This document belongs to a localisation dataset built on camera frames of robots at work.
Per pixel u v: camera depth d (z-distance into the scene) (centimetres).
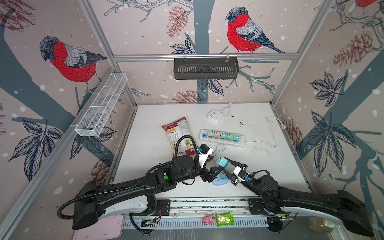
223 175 65
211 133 95
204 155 58
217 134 94
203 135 99
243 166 65
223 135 94
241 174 56
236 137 92
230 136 92
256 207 73
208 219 68
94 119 72
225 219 69
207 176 58
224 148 95
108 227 67
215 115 110
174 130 98
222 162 66
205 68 104
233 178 62
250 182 62
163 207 73
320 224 62
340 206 48
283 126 110
